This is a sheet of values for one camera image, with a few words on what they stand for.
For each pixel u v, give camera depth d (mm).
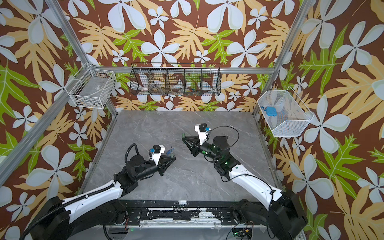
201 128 621
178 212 765
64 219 404
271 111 861
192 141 648
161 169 663
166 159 712
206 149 636
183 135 693
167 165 721
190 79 965
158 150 648
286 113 828
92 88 862
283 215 397
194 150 627
